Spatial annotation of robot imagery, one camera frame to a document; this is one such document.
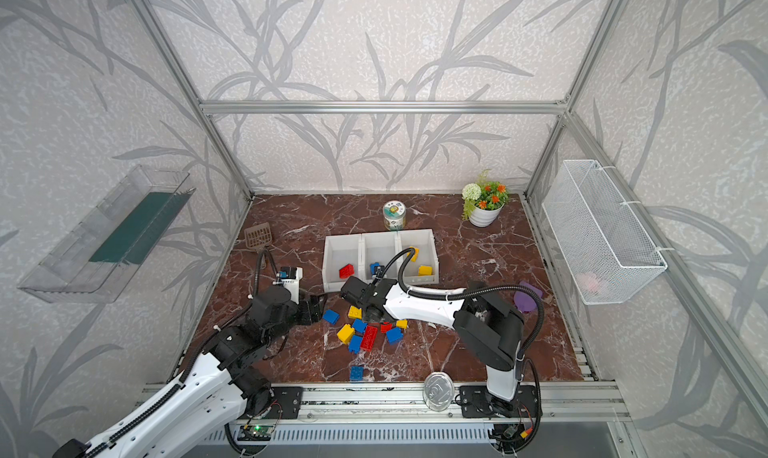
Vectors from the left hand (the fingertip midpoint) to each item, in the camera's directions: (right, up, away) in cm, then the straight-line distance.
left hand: (323, 288), depth 80 cm
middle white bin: (+14, +8, +23) cm, 28 cm away
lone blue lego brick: (+10, -22, -3) cm, 24 cm away
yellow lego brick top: (+8, -9, +7) cm, 14 cm away
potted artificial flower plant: (+50, +24, +22) cm, 60 cm away
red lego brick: (+3, +2, +16) cm, 17 cm away
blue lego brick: (+11, +3, +19) cm, 22 cm away
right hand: (+14, -6, +8) cm, 17 cm away
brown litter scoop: (-31, +12, +28) cm, 44 cm away
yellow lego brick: (+6, -14, +3) cm, 15 cm away
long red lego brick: (+12, -15, +3) cm, 19 cm away
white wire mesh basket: (+64, +12, -19) cm, 67 cm away
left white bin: (+1, +4, +21) cm, 22 cm away
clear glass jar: (+30, -23, -9) cm, 39 cm away
